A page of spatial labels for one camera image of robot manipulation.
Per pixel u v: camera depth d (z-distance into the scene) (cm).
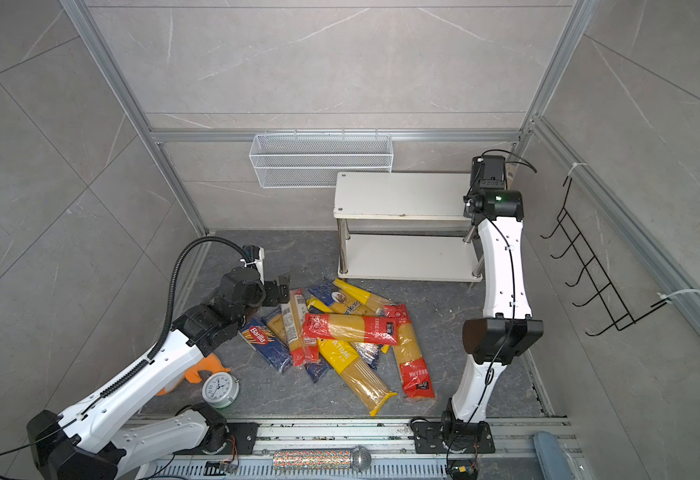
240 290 54
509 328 45
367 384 79
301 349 82
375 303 96
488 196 52
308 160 100
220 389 78
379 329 84
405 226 123
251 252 62
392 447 73
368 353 86
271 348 85
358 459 67
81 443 38
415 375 81
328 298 95
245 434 73
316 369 82
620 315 58
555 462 69
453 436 65
